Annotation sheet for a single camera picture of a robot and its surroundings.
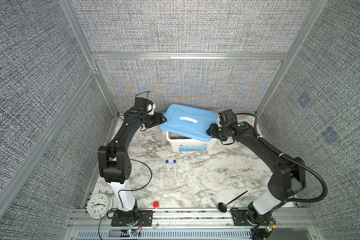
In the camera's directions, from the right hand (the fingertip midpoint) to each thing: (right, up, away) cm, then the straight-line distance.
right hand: (210, 131), depth 87 cm
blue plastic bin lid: (-12, +6, +3) cm, 14 cm away
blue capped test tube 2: (-24, -16, -10) cm, 31 cm away
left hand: (-28, +6, +3) cm, 29 cm away
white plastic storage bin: (-20, -7, +2) cm, 21 cm away
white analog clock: (-58, -36, -12) cm, 69 cm away
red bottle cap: (-30, -37, -11) cm, 49 cm away
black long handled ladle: (+4, -38, -10) cm, 40 cm away
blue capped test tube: (-20, -15, -10) cm, 27 cm away
